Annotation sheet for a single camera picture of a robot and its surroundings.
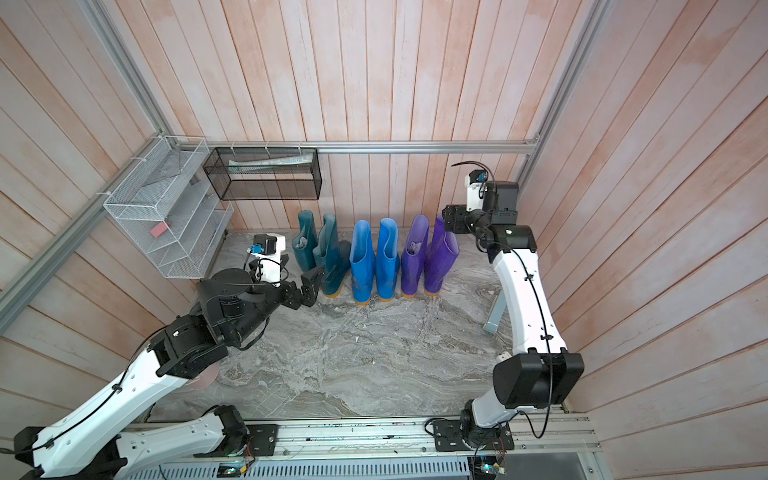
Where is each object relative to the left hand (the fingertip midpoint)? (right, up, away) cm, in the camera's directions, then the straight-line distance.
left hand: (306, 267), depth 62 cm
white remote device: (+52, -27, +23) cm, 63 cm away
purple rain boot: (+25, +2, +19) cm, 32 cm away
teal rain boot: (+3, +2, +16) cm, 17 cm away
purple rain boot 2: (+33, +4, +20) cm, 39 cm away
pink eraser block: (-46, +10, +20) cm, 51 cm away
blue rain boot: (+11, +1, +16) cm, 20 cm away
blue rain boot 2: (+18, +1, +18) cm, 25 cm away
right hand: (+36, +15, +16) cm, 42 cm away
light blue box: (+53, -15, +30) cm, 63 cm away
